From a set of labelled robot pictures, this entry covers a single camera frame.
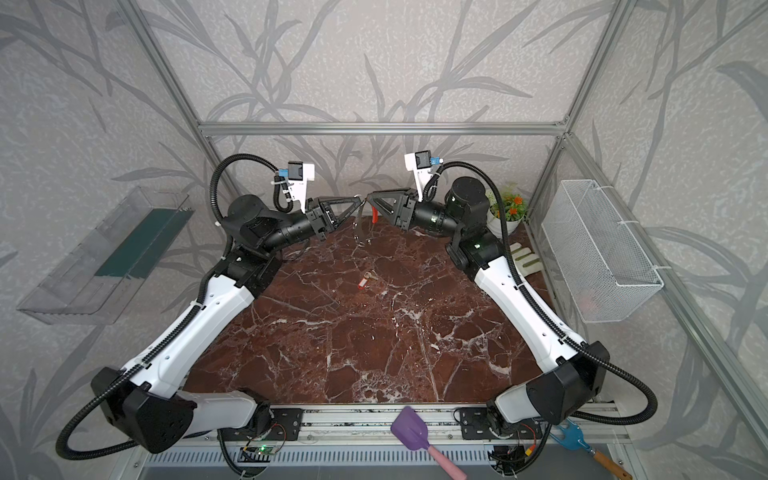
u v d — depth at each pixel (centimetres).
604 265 62
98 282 63
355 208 58
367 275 103
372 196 57
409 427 72
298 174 52
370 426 75
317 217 52
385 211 57
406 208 53
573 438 72
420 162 53
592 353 40
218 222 47
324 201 55
